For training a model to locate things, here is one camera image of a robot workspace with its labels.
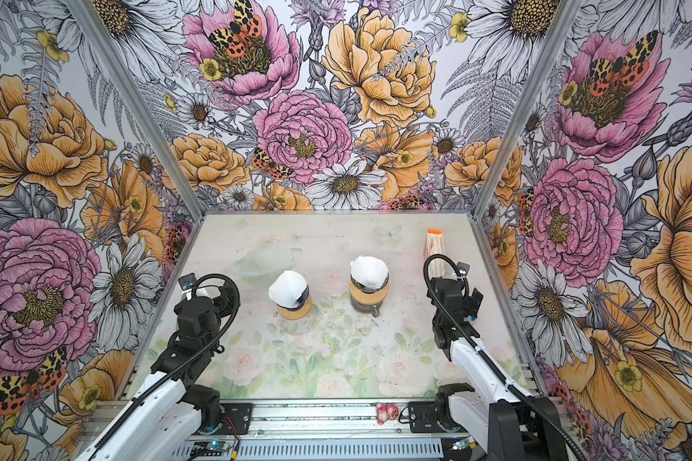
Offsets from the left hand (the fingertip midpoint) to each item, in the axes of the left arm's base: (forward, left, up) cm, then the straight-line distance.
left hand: (213, 295), depth 80 cm
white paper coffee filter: (+2, -20, 0) cm, 20 cm away
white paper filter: (+6, -43, +3) cm, 44 cm away
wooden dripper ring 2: (-4, -23, -3) cm, 24 cm away
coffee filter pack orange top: (+21, -67, -4) cm, 70 cm away
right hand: (+3, -69, -3) cm, 69 cm away
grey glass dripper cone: (+3, -42, -3) cm, 43 cm away
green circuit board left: (-33, -5, -15) cm, 36 cm away
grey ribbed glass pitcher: (+2, -43, -12) cm, 45 cm away
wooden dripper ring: (+2, -43, -6) cm, 44 cm away
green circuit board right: (-33, -66, -15) cm, 75 cm away
